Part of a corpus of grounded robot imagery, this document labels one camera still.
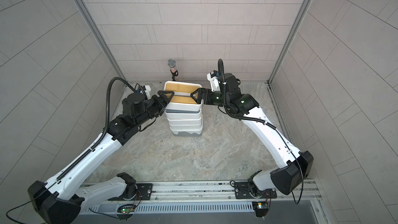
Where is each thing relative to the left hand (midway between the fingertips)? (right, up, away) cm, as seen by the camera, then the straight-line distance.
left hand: (175, 95), depth 69 cm
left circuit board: (-20, -49, -5) cm, 53 cm away
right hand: (+10, 0, 0) cm, 10 cm away
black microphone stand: (-6, +18, +19) cm, 27 cm away
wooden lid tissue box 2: (+4, -13, +6) cm, 14 cm away
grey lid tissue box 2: (+8, -16, +12) cm, 21 cm away
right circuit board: (+38, -50, -1) cm, 63 cm away
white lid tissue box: (+3, -20, +15) cm, 25 cm away
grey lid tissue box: (+3, -9, +3) cm, 10 cm away
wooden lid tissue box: (+3, -2, -1) cm, 4 cm away
